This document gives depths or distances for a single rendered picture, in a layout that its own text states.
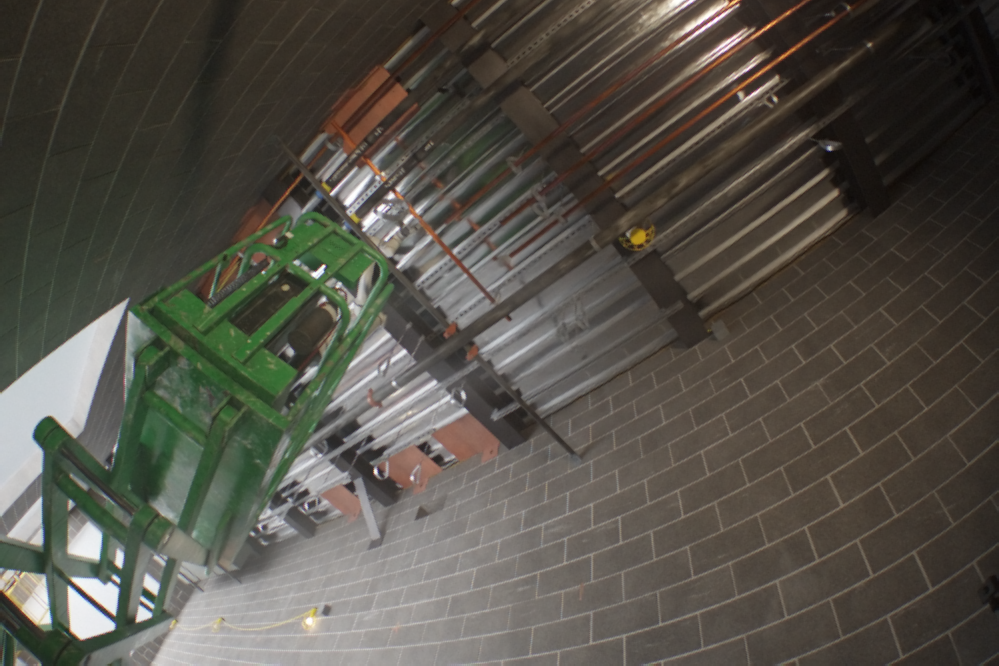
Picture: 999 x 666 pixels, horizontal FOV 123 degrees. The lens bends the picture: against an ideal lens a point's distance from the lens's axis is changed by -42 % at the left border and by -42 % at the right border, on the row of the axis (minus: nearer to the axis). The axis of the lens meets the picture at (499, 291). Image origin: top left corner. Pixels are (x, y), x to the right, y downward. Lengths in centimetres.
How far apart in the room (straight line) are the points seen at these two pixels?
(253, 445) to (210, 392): 23
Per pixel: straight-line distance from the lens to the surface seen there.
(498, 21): 273
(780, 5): 342
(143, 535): 135
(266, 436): 159
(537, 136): 305
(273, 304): 194
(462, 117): 275
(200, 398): 169
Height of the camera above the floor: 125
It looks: 63 degrees up
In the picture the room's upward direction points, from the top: 17 degrees clockwise
